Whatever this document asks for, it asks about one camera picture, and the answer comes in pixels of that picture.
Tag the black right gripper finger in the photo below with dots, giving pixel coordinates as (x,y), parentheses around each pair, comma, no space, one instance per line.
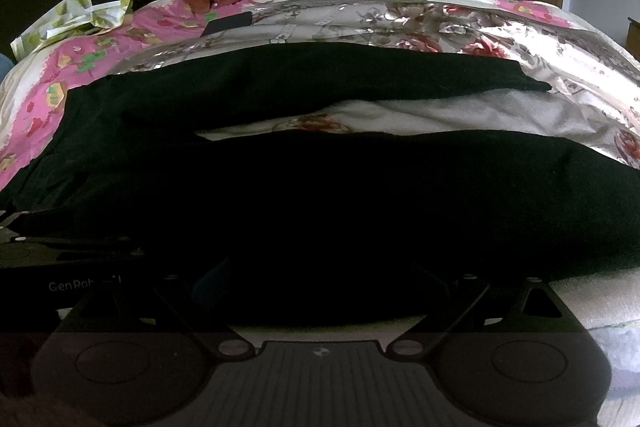
(479,302)

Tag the floral bed cover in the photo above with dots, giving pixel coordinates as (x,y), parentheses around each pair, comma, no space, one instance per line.
(594,82)

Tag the pink floral blanket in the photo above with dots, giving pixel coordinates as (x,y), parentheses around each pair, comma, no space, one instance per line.
(33,94)

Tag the wooden side table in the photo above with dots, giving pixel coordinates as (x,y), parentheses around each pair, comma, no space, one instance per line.
(633,38)

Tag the black pants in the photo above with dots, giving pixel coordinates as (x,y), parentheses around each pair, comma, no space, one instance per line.
(131,166)

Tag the green white pillow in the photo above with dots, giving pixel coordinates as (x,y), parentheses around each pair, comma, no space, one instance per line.
(70,18)

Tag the black flat phone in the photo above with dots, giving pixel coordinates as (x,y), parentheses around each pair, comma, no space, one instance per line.
(227,23)

